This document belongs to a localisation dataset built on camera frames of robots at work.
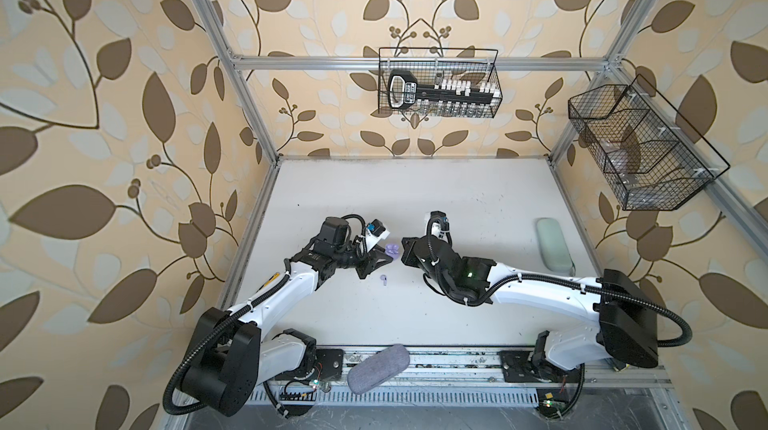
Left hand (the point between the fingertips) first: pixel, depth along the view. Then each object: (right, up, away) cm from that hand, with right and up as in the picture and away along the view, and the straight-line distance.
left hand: (389, 253), depth 81 cm
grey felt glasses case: (-2, -26, -10) cm, 28 cm away
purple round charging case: (+1, +1, 0) cm, 1 cm away
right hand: (+3, +3, -3) cm, 5 cm away
